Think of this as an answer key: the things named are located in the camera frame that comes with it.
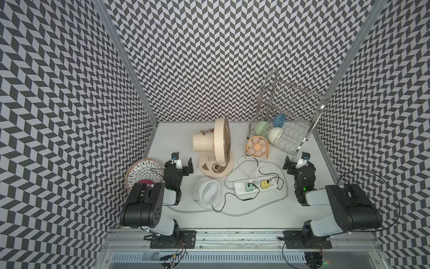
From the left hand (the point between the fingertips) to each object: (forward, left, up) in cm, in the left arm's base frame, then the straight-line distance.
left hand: (182, 159), depth 92 cm
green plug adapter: (-17, -36, -1) cm, 40 cm away
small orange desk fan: (+7, -43, +1) cm, 44 cm away
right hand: (-1, -63, 0) cm, 63 cm away
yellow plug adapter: (-15, -44, -1) cm, 46 cm away
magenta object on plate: (-11, +19, -5) cm, 22 cm away
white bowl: (+12, -53, +7) cm, 54 cm away
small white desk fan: (-20, -16, +3) cm, 26 cm away
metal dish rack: (+37, -74, +7) cm, 83 cm away
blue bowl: (+23, -57, +6) cm, 62 cm away
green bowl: (+18, -46, +6) cm, 50 cm away
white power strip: (-14, -32, -5) cm, 35 cm away
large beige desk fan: (-10, -20, +15) cm, 27 cm away
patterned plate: (-4, +22, -5) cm, 23 cm away
